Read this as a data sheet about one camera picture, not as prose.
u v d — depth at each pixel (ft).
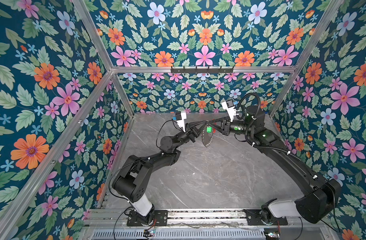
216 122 2.05
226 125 1.93
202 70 3.06
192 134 2.10
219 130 2.09
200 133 2.18
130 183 1.49
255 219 2.39
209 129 2.25
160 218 2.41
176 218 2.46
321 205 1.49
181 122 2.10
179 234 2.31
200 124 2.17
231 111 1.98
